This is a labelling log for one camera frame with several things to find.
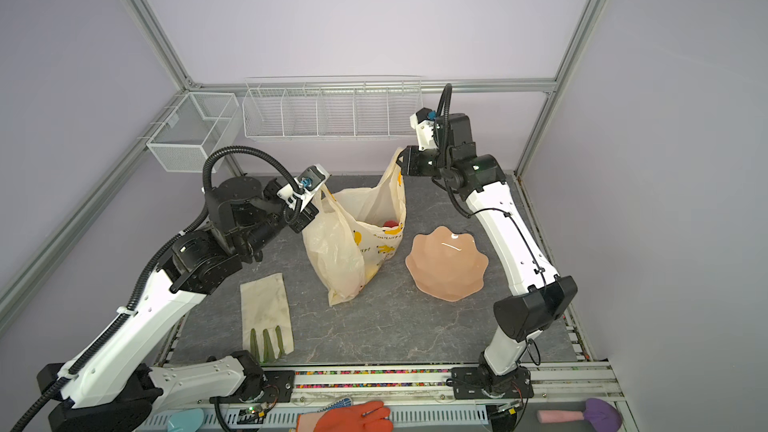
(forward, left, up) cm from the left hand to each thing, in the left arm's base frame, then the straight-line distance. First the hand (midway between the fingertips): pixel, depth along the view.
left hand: (311, 183), depth 60 cm
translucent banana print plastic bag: (-4, -6, -13) cm, 15 cm away
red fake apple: (+9, -16, -29) cm, 34 cm away
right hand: (+11, -18, -5) cm, 22 cm away
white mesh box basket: (+47, +48, -18) cm, 69 cm away
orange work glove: (-37, -8, -42) cm, 57 cm away
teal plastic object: (-35, +35, -41) cm, 64 cm away
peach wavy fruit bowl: (+2, -34, -44) cm, 55 cm away
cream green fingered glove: (-16, +20, -42) cm, 49 cm away
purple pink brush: (-40, -62, -40) cm, 84 cm away
